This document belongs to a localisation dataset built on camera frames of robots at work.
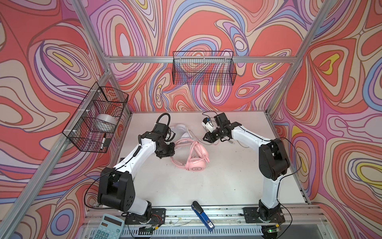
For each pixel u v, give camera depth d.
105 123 0.71
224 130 0.70
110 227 0.69
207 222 0.69
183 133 0.96
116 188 0.42
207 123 0.84
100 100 0.74
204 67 0.96
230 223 0.72
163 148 0.67
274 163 0.51
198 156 0.75
